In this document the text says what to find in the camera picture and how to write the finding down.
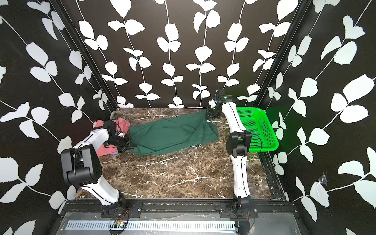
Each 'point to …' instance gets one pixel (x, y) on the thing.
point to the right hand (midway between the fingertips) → (204, 113)
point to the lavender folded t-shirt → (116, 152)
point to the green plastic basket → (264, 136)
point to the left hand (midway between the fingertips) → (136, 143)
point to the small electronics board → (120, 224)
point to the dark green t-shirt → (183, 131)
